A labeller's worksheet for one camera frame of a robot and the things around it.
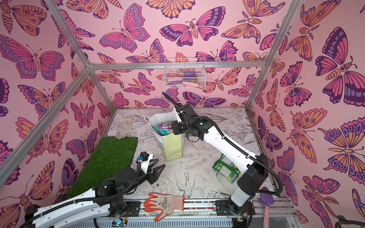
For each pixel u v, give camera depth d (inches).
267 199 29.3
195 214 28.7
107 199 20.2
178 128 26.0
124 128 42.0
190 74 37.3
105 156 36.3
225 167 33.3
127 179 19.8
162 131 29.9
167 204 29.3
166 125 29.9
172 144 30.5
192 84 33.6
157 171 25.7
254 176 16.1
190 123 21.9
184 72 37.5
